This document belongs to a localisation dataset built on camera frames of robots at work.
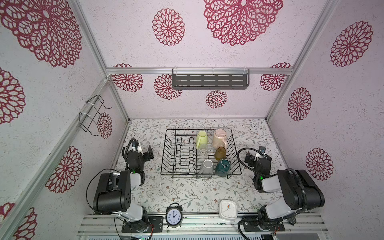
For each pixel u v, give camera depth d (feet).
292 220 2.45
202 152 2.99
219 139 3.03
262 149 2.56
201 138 3.11
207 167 2.67
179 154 3.04
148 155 2.73
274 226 2.36
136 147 2.56
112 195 1.49
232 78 3.08
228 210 2.49
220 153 3.02
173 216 2.44
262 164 2.40
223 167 2.68
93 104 2.56
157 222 2.45
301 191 1.41
